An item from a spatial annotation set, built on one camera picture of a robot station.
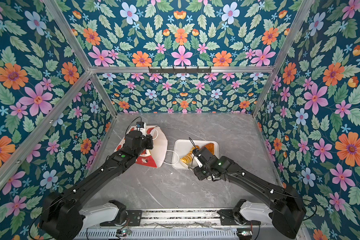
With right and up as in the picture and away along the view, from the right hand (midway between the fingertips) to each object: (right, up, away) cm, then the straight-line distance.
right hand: (198, 170), depth 79 cm
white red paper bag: (-25, +7, +1) cm, 26 cm away
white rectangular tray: (-10, +9, +24) cm, 27 cm away
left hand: (-25, +21, +1) cm, 33 cm away
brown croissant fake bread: (+10, +10, +19) cm, 24 cm away
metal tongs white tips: (0, +8, -15) cm, 17 cm away
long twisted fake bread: (-6, +5, +7) cm, 11 cm away
